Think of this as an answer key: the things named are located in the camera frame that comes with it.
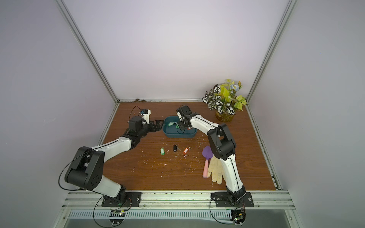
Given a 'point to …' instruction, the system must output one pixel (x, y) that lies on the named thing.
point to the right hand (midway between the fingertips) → (183, 121)
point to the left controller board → (117, 216)
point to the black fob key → (175, 148)
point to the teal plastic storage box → (171, 131)
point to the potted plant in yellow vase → (224, 100)
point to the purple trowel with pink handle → (208, 153)
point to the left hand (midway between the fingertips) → (160, 120)
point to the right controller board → (238, 216)
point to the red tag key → (185, 151)
